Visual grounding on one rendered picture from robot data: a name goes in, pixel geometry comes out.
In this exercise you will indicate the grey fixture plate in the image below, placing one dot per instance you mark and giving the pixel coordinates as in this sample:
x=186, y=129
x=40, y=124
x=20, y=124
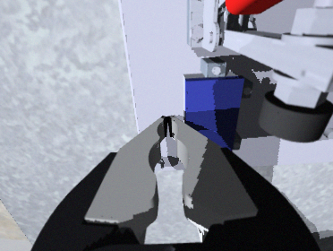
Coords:
x=158, y=56

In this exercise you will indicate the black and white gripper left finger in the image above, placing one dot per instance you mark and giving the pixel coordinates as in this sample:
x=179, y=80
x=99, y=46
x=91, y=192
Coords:
x=121, y=191

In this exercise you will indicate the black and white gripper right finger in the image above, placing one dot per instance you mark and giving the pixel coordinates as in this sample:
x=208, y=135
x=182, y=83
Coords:
x=219, y=187

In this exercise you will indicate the blue flat plate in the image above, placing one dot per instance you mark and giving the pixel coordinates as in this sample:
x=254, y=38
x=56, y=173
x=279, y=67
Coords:
x=211, y=106

